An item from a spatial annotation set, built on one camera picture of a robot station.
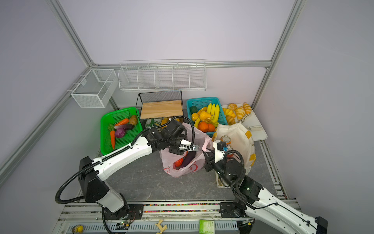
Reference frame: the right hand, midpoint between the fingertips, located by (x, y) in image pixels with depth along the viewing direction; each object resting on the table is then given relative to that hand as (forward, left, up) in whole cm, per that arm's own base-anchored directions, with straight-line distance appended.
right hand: (204, 150), depth 68 cm
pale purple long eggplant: (+31, +55, -21) cm, 67 cm away
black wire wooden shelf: (+39, +31, -11) cm, 51 cm away
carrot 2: (+23, +62, -22) cm, 70 cm away
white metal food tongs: (+31, -38, -23) cm, 54 cm away
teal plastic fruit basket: (+53, -3, -18) cm, 56 cm away
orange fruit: (+28, -7, -19) cm, 35 cm away
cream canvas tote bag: (+12, -23, -11) cm, 28 cm away
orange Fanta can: (+16, -15, -15) cm, 26 cm away
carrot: (+36, +59, -22) cm, 73 cm away
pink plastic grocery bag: (0, 0, +8) cm, 8 cm away
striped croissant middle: (+44, -31, -21) cm, 58 cm away
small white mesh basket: (+46, +73, +1) cm, 86 cm away
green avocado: (+47, +6, -20) cm, 51 cm away
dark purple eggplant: (+6, +8, -21) cm, 23 cm away
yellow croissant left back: (+46, -22, -23) cm, 56 cm away
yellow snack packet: (+34, +26, -18) cm, 46 cm away
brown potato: (+37, +51, -20) cm, 66 cm away
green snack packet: (+33, +35, -19) cm, 52 cm away
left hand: (+7, +10, -5) cm, 14 cm away
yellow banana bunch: (+43, -10, -17) cm, 47 cm away
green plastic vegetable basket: (+39, +67, -18) cm, 79 cm away
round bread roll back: (+52, -26, -22) cm, 63 cm away
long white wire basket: (+52, +26, +7) cm, 59 cm away
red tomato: (+3, +14, -20) cm, 24 cm away
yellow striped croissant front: (+37, -22, -22) cm, 48 cm away
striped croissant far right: (+51, -38, -23) cm, 68 cm away
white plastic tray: (+38, -40, -27) cm, 62 cm away
